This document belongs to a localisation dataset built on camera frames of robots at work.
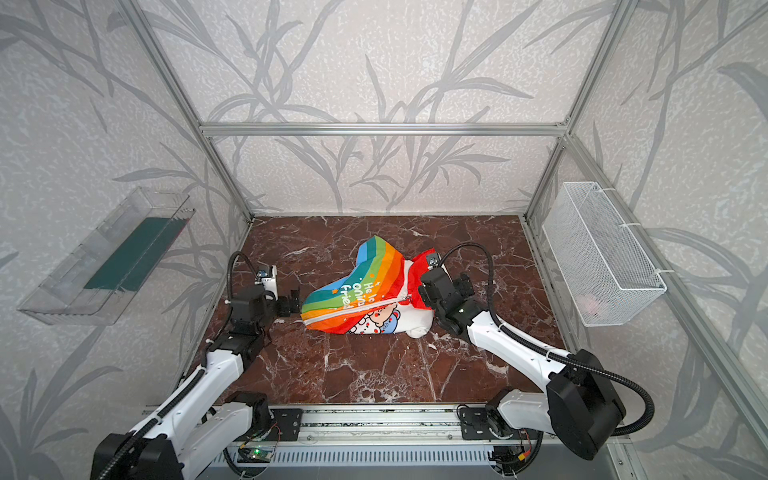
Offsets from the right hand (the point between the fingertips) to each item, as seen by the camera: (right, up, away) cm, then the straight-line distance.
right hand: (447, 270), depth 86 cm
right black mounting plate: (+5, -37, -13) cm, 40 cm away
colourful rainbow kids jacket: (-19, -9, +6) cm, 22 cm away
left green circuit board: (-47, -43, -15) cm, 65 cm away
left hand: (-46, -2, -1) cm, 46 cm away
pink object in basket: (+34, -7, -14) cm, 37 cm away
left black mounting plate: (-42, -37, -12) cm, 58 cm away
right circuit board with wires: (+13, -45, -14) cm, 49 cm away
